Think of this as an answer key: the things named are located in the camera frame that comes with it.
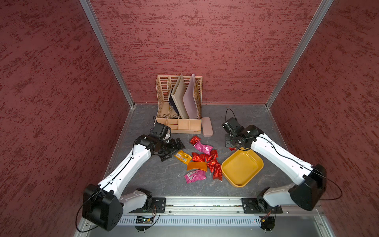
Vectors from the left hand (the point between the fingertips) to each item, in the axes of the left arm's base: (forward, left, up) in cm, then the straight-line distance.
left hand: (178, 154), depth 77 cm
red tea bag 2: (+5, -20, -12) cm, 24 cm away
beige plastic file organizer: (+41, +15, -13) cm, 46 cm away
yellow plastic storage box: (-1, -38, -14) cm, 40 cm away
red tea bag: (+3, -12, -12) cm, 17 cm away
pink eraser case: (+25, -18, -12) cm, 33 cm away
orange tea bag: (-1, -13, -12) cm, 17 cm away
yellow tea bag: (+4, -2, -13) cm, 14 cm away
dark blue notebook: (+31, +5, +6) cm, 32 cm away
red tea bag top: (+16, -9, -12) cm, 22 cm away
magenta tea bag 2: (+8, -16, -10) cm, 21 cm away
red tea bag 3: (-4, -21, -11) cm, 24 cm away
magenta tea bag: (-7, -9, -11) cm, 16 cm away
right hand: (+5, -29, +1) cm, 29 cm away
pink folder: (+35, -4, +7) cm, 36 cm away
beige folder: (+33, +1, +11) cm, 35 cm away
